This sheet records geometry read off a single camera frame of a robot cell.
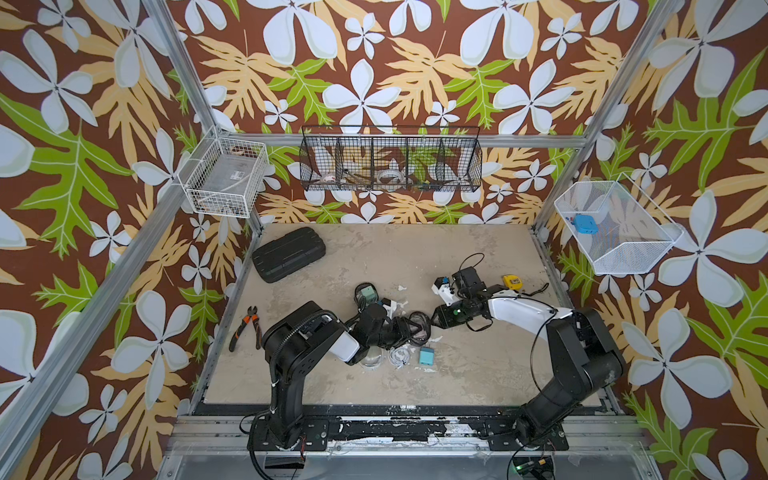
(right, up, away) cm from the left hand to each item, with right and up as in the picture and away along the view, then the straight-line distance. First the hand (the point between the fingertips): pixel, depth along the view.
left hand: (422, 327), depth 89 cm
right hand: (+4, +2, +3) cm, 5 cm away
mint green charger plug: (-16, +9, +9) cm, 21 cm away
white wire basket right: (+54, +30, -7) cm, 62 cm away
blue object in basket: (+48, +31, -3) cm, 57 cm away
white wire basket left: (-58, +45, -2) cm, 74 cm away
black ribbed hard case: (-51, +21, +16) cm, 57 cm away
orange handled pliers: (-54, +2, +6) cm, 55 cm away
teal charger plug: (+1, -8, -2) cm, 8 cm away
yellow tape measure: (+33, +12, +12) cm, 37 cm away
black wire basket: (-14, +54, +9) cm, 57 cm away
